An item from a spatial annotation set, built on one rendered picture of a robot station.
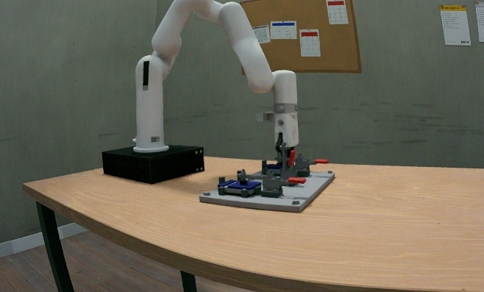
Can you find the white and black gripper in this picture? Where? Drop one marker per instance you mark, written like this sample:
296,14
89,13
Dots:
286,130

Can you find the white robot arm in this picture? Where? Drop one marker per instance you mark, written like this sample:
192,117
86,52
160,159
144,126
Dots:
151,70

